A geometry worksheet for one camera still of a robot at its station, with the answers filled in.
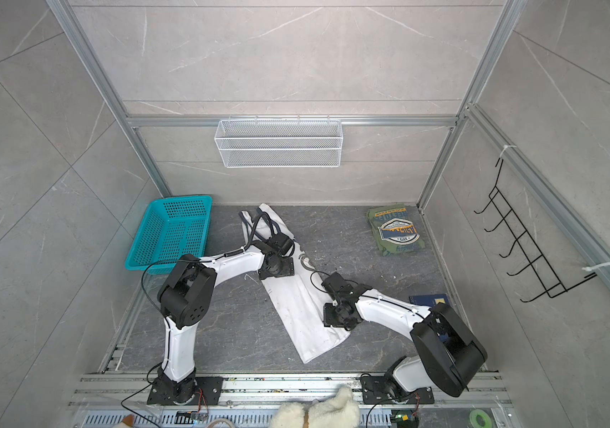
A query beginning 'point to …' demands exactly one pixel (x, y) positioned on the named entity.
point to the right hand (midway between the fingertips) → (332, 322)
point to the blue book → (429, 300)
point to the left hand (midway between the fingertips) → (287, 267)
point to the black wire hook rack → (553, 286)
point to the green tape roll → (473, 418)
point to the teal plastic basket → (172, 228)
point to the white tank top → (298, 300)
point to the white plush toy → (338, 412)
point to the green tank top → (394, 229)
